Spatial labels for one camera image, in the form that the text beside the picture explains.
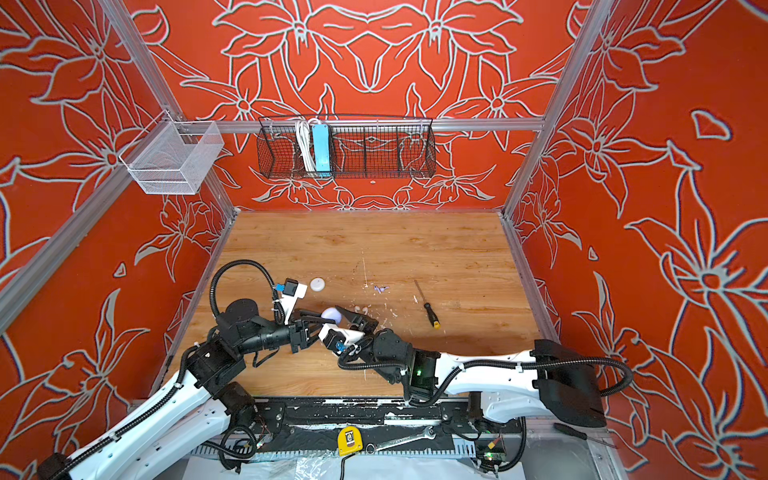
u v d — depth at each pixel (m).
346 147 0.99
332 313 0.65
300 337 0.59
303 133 0.87
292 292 0.61
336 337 0.53
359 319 0.62
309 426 0.73
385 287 0.97
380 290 0.96
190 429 0.56
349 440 0.68
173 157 0.92
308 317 0.66
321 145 0.90
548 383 0.41
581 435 0.70
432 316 0.89
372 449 0.69
